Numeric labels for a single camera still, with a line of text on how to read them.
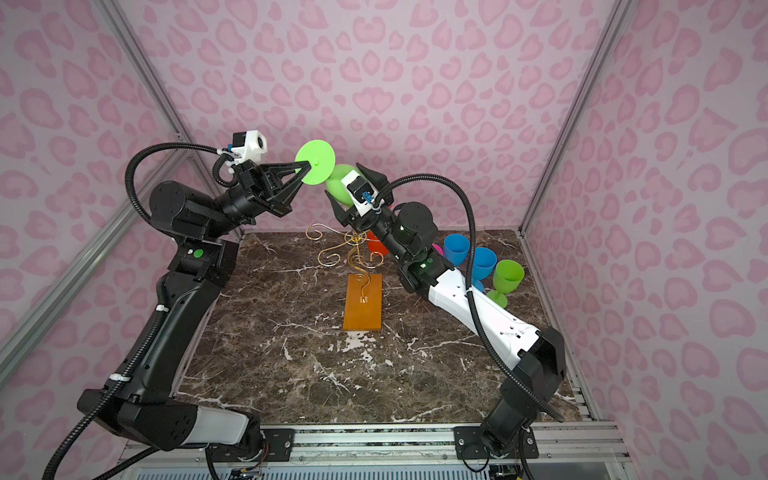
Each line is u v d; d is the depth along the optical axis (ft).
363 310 3.15
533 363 1.35
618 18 2.28
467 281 1.63
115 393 1.24
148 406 1.27
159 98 2.69
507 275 2.97
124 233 2.34
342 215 1.81
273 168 1.57
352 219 1.80
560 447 2.41
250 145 1.62
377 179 1.84
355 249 2.57
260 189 1.53
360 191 1.54
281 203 1.61
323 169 1.57
